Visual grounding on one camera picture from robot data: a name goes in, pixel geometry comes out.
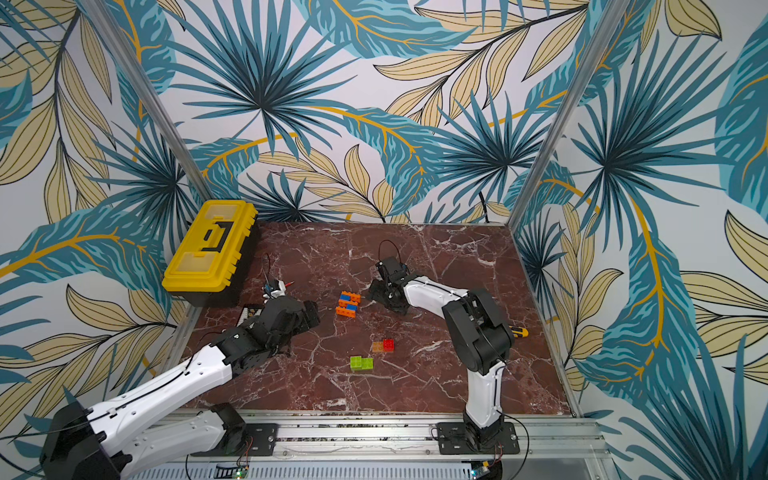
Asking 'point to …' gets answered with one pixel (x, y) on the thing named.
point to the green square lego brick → (356, 361)
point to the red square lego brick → (388, 344)
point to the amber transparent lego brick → (377, 346)
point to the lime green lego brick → (367, 364)
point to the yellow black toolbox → (211, 268)
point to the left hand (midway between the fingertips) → (303, 314)
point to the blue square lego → (345, 297)
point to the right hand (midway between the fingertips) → (379, 298)
